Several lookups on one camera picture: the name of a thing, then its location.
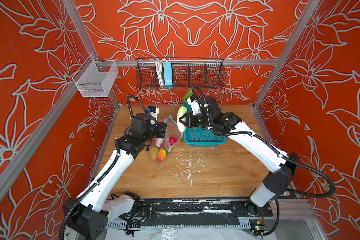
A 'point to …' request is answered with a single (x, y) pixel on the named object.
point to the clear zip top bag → (173, 134)
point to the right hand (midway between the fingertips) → (179, 118)
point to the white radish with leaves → (182, 110)
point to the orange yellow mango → (161, 155)
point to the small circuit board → (259, 228)
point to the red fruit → (172, 140)
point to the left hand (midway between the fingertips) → (166, 123)
